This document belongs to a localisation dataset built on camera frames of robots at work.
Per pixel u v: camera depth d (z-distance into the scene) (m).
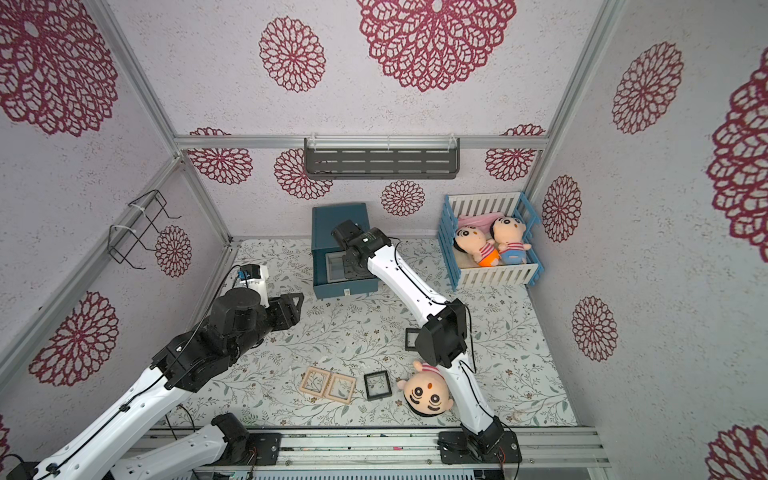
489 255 1.02
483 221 1.12
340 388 0.83
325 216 0.97
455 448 0.73
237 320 0.47
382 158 0.94
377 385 0.84
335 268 0.92
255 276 0.58
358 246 0.61
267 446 0.75
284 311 0.58
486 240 1.05
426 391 0.75
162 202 0.85
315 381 0.85
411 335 0.94
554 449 0.76
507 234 1.02
